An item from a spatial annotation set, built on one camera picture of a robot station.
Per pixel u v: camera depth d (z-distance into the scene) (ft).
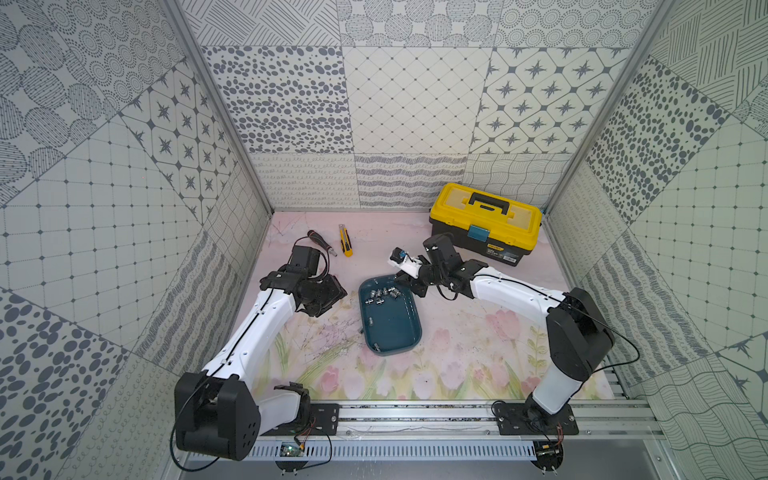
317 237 3.63
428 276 2.45
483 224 3.16
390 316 3.09
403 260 2.40
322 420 2.43
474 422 2.46
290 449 2.35
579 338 1.50
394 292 3.14
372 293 3.14
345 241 3.62
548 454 2.39
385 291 3.15
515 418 2.40
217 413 1.27
